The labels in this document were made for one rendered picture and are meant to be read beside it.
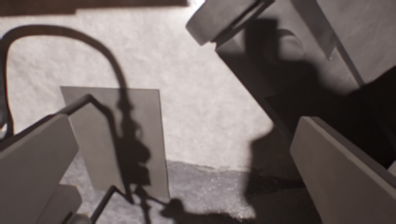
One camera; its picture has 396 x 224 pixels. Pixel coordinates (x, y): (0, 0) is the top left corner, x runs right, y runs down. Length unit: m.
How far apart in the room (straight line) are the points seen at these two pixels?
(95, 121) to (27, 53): 0.26
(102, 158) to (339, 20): 0.72
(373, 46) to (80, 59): 0.63
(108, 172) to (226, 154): 0.43
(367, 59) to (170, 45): 0.39
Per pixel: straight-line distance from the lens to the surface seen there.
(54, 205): 0.48
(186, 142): 0.62
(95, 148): 0.75
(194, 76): 0.53
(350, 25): 0.38
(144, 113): 0.60
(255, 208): 0.81
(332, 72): 0.36
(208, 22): 0.32
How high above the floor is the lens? 0.50
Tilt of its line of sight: 63 degrees down
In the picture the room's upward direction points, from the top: 165 degrees counter-clockwise
